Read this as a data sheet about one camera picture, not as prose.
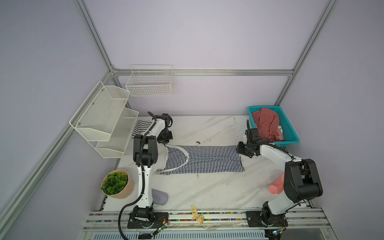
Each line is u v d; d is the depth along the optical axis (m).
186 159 0.96
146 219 0.65
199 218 0.73
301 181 0.46
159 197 0.78
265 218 0.67
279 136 1.04
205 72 0.93
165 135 0.91
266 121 1.08
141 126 1.10
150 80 0.96
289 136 1.01
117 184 0.75
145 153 0.63
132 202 0.65
